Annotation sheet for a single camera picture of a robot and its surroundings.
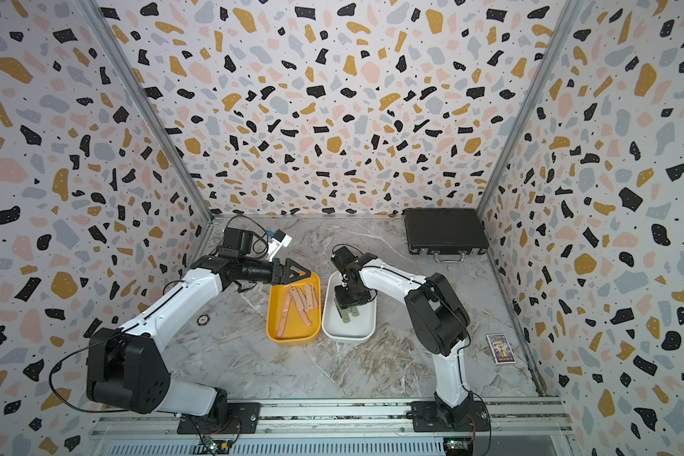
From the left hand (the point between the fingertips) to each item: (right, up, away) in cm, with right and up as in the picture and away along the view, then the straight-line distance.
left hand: (304, 275), depth 78 cm
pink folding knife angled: (-2, -9, +17) cm, 19 cm away
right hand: (+10, -11, +14) cm, 21 cm away
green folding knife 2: (+14, -14, +15) cm, 24 cm away
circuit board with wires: (-20, -42, -8) cm, 47 cm away
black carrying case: (+52, +13, +41) cm, 68 cm away
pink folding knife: (-4, -10, +17) cm, 20 cm away
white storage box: (+16, -17, +9) cm, 25 cm away
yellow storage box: (-5, -19, +12) cm, 23 cm away
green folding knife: (+11, -15, +14) cm, 23 cm away
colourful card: (+58, -23, +7) cm, 63 cm away
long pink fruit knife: (-9, -14, +15) cm, 23 cm away
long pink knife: (-5, -10, +17) cm, 20 cm away
